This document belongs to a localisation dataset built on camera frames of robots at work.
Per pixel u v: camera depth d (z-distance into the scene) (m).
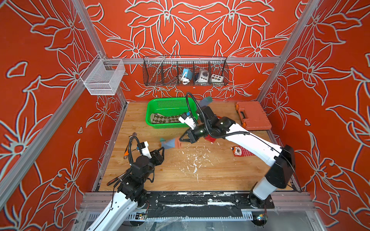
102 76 0.93
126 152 0.90
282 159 0.43
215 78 0.94
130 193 0.55
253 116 1.02
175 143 0.72
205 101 1.22
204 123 0.58
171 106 1.14
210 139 0.93
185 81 0.85
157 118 1.04
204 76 0.91
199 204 0.73
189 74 0.83
